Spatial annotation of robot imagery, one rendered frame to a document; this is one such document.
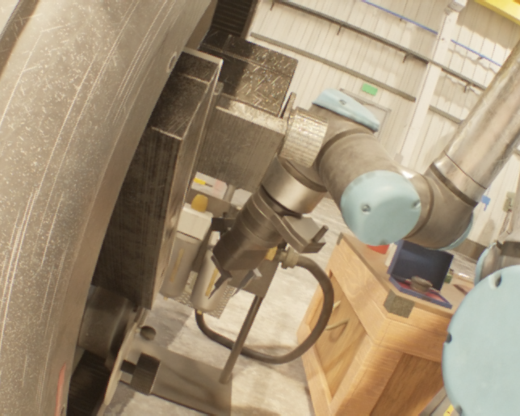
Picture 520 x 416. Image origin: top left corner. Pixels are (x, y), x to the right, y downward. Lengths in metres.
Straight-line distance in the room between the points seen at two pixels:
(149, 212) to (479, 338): 0.27
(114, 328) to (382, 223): 0.33
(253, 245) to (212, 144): 0.40
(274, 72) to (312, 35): 11.04
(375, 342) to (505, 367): 0.88
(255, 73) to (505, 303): 0.26
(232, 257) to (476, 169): 0.37
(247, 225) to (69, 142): 0.61
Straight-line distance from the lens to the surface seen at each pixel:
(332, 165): 0.66
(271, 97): 0.40
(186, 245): 1.33
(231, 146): 0.41
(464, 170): 0.71
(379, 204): 0.61
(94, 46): 0.20
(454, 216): 0.73
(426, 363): 1.37
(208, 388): 1.49
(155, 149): 0.32
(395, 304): 1.26
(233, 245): 0.81
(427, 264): 1.47
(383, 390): 1.37
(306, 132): 0.42
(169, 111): 0.31
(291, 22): 11.52
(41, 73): 0.19
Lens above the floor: 0.69
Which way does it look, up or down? 6 degrees down
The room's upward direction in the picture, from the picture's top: 22 degrees clockwise
